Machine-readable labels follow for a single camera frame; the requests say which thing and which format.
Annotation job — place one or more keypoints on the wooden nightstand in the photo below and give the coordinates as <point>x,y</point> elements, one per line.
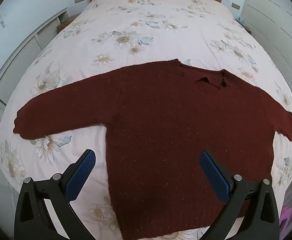
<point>67,22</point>

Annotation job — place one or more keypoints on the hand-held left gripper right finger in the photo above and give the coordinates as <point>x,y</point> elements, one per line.
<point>217,177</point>

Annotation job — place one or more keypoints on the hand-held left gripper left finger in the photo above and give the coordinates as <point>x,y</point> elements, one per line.
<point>79,173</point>

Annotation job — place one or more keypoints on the white wardrobe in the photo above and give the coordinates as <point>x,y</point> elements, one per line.
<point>276,22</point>

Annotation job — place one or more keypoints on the white slatted cabinet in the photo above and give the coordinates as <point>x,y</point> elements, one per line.
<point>18,60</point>

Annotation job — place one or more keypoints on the dark red knitted sweater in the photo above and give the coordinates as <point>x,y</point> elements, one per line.
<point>176,135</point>

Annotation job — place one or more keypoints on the purple plastic object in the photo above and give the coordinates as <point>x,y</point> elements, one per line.
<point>285,216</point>

